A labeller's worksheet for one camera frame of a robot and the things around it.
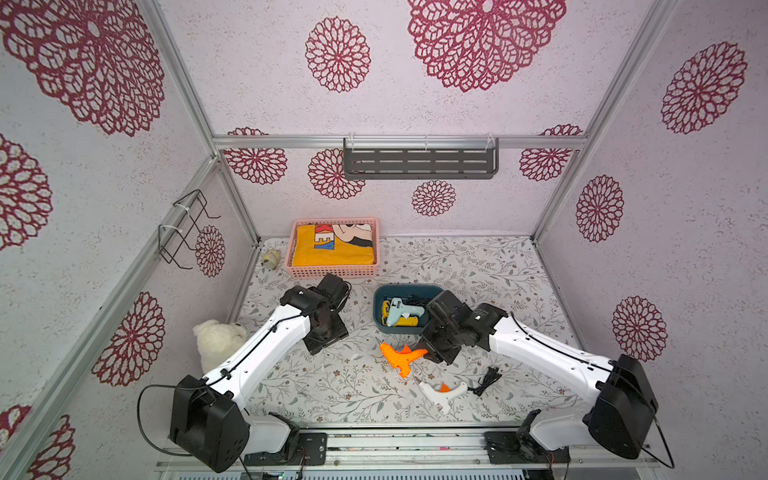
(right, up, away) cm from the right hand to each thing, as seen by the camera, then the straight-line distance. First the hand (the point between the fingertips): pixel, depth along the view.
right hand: (410, 347), depth 78 cm
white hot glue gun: (+9, -15, +3) cm, 17 cm away
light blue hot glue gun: (-2, +8, +16) cm, 18 cm away
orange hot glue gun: (-2, -3, -2) cm, 4 cm away
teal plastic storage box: (-6, +12, +22) cm, 26 cm away
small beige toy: (-47, +24, +29) cm, 60 cm away
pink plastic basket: (-16, +19, +27) cm, 37 cm away
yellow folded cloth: (-21, +29, +32) cm, 49 cm away
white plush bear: (-46, +4, -8) cm, 47 cm away
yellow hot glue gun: (-1, +4, +16) cm, 16 cm away
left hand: (-20, +1, +1) cm, 20 cm away
